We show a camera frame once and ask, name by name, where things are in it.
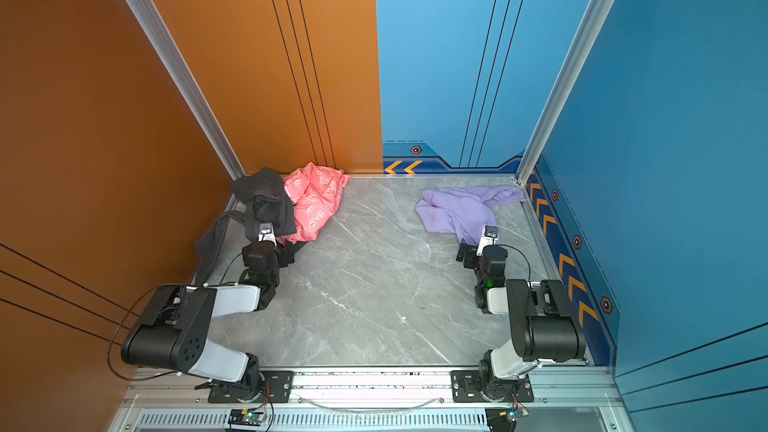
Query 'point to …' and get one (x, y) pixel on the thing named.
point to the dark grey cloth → (267, 201)
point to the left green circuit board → (246, 417)
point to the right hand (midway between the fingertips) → (476, 241)
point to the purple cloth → (466, 211)
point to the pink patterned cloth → (314, 194)
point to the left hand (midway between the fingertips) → (270, 239)
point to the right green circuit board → (501, 419)
